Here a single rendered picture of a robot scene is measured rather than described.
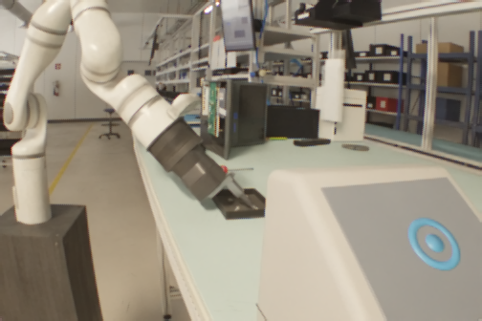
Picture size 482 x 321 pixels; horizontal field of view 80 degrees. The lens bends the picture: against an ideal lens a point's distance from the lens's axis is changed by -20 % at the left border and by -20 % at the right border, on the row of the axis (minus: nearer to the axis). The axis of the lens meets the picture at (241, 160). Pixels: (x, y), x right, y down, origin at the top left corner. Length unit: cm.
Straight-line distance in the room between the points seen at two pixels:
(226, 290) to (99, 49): 39
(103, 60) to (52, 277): 56
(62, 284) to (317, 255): 80
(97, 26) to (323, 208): 50
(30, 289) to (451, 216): 91
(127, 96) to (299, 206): 40
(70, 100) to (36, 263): 1152
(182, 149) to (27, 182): 51
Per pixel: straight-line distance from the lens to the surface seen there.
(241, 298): 33
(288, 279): 19
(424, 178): 23
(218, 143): 112
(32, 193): 92
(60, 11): 79
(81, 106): 1228
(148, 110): 53
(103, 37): 56
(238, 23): 238
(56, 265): 88
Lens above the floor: 119
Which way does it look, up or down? 12 degrees down
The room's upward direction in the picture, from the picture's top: 2 degrees clockwise
